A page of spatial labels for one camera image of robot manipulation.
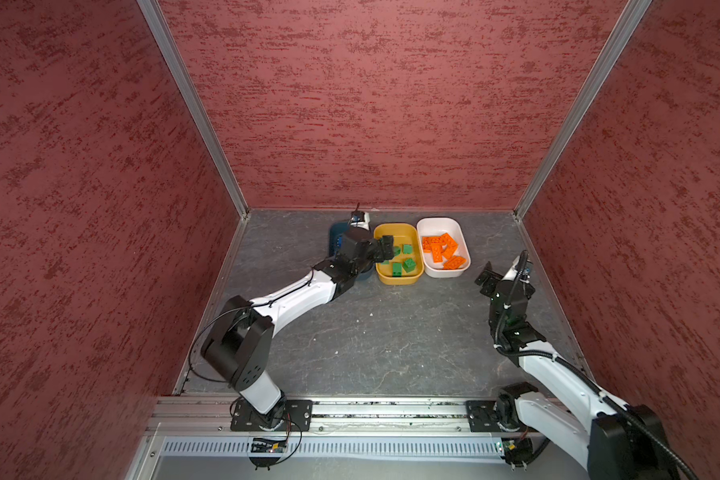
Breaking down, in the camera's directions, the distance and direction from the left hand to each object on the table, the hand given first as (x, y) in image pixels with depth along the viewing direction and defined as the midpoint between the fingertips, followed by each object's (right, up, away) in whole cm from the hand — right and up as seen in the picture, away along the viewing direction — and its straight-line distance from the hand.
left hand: (381, 243), depth 86 cm
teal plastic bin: (-16, +4, +17) cm, 23 cm away
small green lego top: (+6, -3, +20) cm, 21 cm away
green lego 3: (+6, -9, +14) cm, 18 cm away
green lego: (+10, -3, +21) cm, 23 cm away
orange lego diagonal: (+27, 0, +20) cm, 33 cm away
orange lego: (+18, 0, +22) cm, 28 cm away
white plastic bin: (+25, +6, +30) cm, 39 cm away
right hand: (+33, -9, -3) cm, 35 cm away
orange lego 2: (+26, -7, +16) cm, 31 cm away
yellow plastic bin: (+9, +3, +23) cm, 25 cm away
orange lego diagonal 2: (+21, -4, +20) cm, 29 cm away
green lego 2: (+10, -8, +14) cm, 19 cm away
